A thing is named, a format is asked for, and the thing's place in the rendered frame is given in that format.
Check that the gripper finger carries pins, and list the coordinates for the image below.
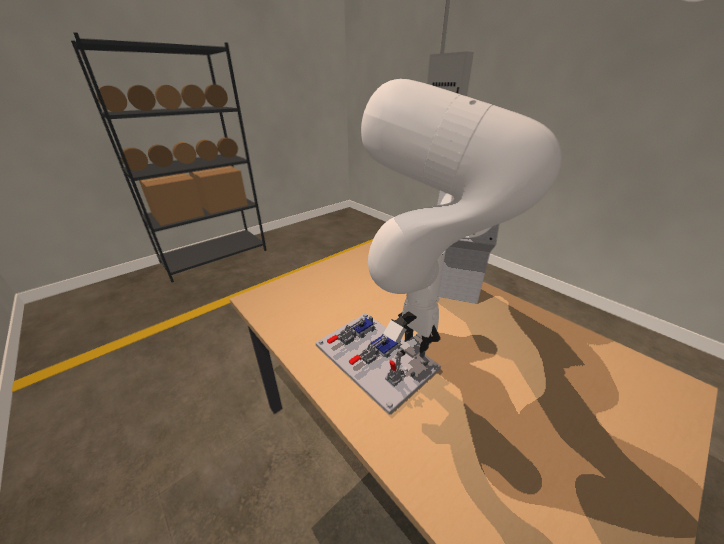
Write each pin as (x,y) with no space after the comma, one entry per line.
(409,331)
(426,340)

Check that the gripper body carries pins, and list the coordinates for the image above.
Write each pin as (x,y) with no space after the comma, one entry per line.
(426,317)

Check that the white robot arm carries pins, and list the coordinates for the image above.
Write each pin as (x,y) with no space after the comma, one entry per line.
(493,163)

